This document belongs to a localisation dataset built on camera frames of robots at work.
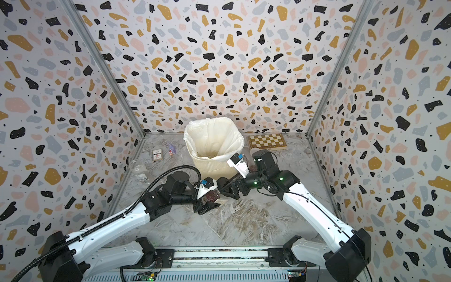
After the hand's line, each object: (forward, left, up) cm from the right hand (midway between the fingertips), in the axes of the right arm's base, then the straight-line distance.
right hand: (227, 187), depth 68 cm
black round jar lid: (-3, 0, +5) cm, 6 cm away
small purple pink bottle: (+36, +38, -21) cm, 57 cm away
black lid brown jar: (-4, +6, 0) cm, 7 cm away
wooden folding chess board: (+45, -23, -22) cm, 55 cm away
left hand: (-1, +4, -6) cm, 7 cm away
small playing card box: (+33, +47, -23) cm, 62 cm away
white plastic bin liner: (+32, +9, -6) cm, 34 cm away
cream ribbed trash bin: (+11, +7, -4) cm, 14 cm away
